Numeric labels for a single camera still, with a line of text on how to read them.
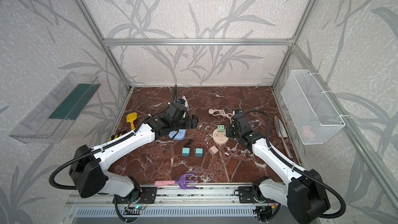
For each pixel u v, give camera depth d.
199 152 0.86
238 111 0.75
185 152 0.86
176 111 0.60
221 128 0.91
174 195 0.75
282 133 0.93
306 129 0.74
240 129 0.63
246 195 0.73
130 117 1.01
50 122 0.65
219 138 0.91
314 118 0.61
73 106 0.63
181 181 0.77
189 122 0.71
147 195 0.72
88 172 0.40
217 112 1.05
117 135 0.93
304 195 0.40
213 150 0.86
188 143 0.90
